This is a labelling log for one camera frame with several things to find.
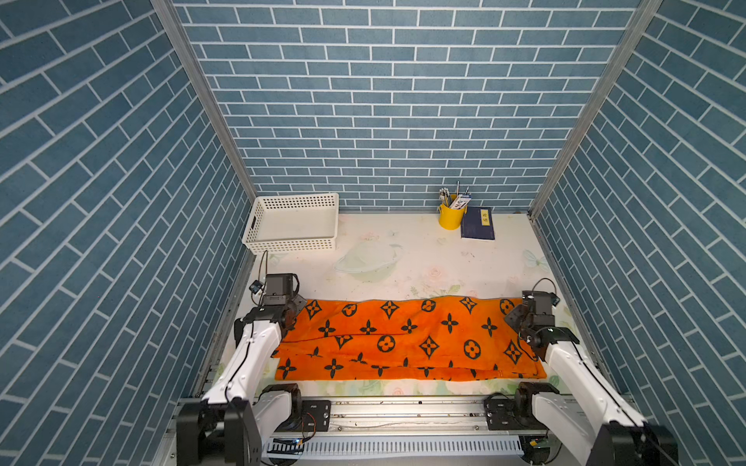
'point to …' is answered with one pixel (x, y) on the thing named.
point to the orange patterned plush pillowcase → (432, 339)
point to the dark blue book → (477, 223)
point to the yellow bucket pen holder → (450, 218)
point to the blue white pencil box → (459, 203)
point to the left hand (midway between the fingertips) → (302, 299)
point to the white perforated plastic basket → (291, 223)
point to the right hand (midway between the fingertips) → (518, 315)
